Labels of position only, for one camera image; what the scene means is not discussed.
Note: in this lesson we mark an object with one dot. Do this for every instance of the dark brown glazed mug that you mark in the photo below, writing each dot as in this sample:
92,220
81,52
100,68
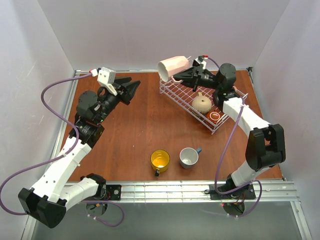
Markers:
213,116

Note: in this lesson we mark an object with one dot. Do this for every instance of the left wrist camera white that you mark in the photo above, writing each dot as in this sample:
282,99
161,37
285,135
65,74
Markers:
106,78

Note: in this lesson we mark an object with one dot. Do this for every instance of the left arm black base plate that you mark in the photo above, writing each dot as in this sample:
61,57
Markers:
112,192

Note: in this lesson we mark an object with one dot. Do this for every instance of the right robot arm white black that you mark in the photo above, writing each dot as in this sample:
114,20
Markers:
266,142

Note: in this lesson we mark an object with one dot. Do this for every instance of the white wire dish rack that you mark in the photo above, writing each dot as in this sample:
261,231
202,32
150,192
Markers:
183,96

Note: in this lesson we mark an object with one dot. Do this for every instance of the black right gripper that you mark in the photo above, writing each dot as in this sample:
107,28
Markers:
196,78

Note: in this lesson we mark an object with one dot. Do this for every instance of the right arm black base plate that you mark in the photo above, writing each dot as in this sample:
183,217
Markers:
245,193

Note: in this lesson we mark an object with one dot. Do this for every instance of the beige round ceramic mug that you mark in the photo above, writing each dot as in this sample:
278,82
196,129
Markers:
201,104

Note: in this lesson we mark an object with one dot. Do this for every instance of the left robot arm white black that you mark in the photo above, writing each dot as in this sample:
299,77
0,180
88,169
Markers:
90,113

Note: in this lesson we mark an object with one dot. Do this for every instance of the white faceted mug pink handle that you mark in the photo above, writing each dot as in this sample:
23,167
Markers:
169,67

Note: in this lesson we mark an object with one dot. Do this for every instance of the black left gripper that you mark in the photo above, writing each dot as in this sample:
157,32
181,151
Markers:
122,93

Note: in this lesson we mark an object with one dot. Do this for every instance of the aluminium frame rail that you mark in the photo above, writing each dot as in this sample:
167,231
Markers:
157,191

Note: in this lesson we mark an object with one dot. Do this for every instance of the white mug blue handle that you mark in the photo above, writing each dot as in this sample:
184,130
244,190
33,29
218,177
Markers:
188,157

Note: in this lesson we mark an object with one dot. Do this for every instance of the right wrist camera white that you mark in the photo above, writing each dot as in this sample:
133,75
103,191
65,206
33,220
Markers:
200,61

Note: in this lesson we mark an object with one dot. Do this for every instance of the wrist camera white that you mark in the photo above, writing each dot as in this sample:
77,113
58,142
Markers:
106,78
200,61

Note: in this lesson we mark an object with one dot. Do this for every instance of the yellow enamel mug black handle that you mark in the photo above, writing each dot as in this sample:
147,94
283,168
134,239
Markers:
160,160

